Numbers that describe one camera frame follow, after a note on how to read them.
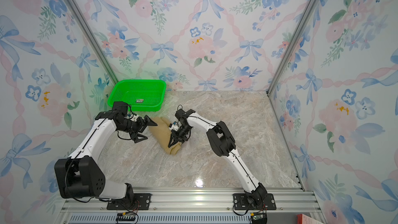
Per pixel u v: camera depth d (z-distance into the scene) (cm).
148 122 74
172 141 87
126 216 73
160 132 90
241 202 73
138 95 118
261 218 73
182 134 86
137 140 77
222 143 64
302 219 67
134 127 72
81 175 42
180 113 88
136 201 73
